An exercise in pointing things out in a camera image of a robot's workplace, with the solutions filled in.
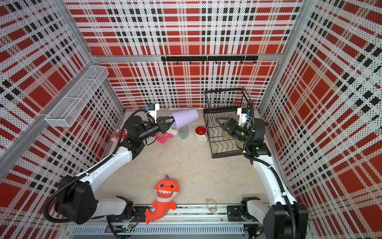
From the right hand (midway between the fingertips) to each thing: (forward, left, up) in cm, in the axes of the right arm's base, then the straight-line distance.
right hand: (220, 122), depth 72 cm
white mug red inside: (+15, +10, -29) cm, 34 cm away
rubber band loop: (-31, +7, -32) cm, 45 cm away
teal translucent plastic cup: (+12, +22, -25) cm, 36 cm away
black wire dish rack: (+45, -10, -30) cm, 55 cm away
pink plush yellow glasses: (+9, +37, -27) cm, 46 cm away
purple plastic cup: (+2, +19, +1) cm, 19 cm away
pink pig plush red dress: (+11, +62, -25) cm, 68 cm away
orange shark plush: (-26, +28, -23) cm, 44 cm away
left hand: (+3, +21, 0) cm, 21 cm away
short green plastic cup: (+14, -9, -33) cm, 37 cm away
